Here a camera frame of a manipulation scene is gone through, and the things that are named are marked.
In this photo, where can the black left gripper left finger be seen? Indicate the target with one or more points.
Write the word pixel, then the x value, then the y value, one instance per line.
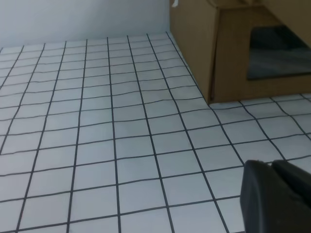
pixel 269 205

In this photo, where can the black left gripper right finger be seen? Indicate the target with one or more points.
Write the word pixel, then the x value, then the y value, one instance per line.
pixel 297 179

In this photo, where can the white black grid tablecloth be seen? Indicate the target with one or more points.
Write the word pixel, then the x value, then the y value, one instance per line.
pixel 114 136

